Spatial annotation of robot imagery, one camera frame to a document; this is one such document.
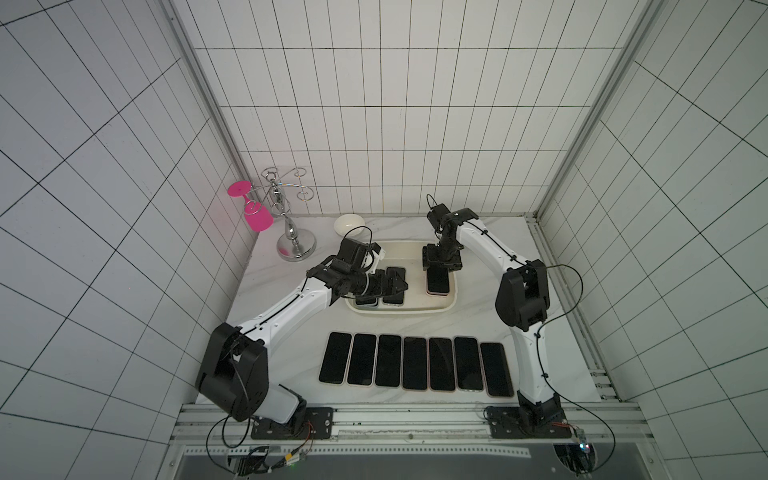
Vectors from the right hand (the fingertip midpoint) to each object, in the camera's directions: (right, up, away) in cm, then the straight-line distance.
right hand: (423, 267), depth 95 cm
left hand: (-11, -6, -15) cm, 19 cm away
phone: (+4, -4, -6) cm, 8 cm away
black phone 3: (-12, -26, -11) cm, 30 cm away
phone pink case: (-11, -4, -24) cm, 27 cm away
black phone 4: (+19, -27, -14) cm, 36 cm away
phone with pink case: (-4, -25, -14) cm, 29 cm away
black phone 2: (-19, -25, -11) cm, 34 cm away
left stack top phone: (-19, -10, -3) cm, 22 cm away
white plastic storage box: (-4, +4, +9) cm, 10 cm away
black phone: (-27, -25, -12) cm, 38 cm away
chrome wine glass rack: (-46, +7, +14) cm, 49 cm away
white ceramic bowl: (-28, +16, +18) cm, 37 cm away
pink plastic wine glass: (-56, +17, +3) cm, 59 cm away
